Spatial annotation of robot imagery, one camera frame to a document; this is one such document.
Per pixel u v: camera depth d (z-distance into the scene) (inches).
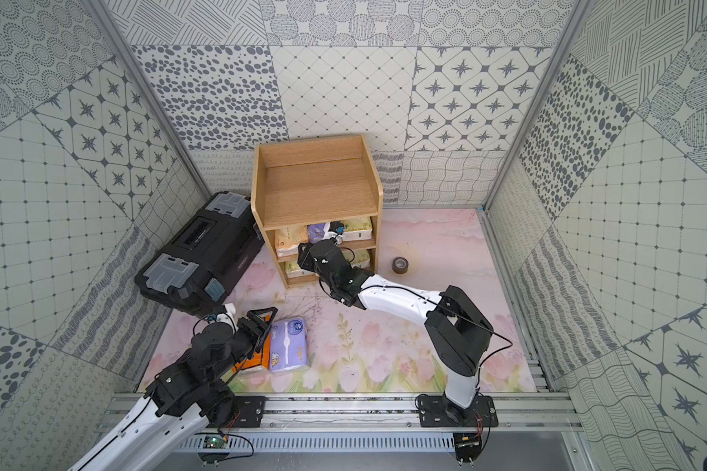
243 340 26.0
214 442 28.2
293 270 37.3
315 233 33.7
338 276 24.7
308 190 32.2
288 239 33.0
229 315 27.7
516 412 30.1
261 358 30.5
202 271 32.3
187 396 21.0
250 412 29.0
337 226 29.2
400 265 40.0
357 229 33.8
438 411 28.8
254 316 27.1
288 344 31.5
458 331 18.0
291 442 25.5
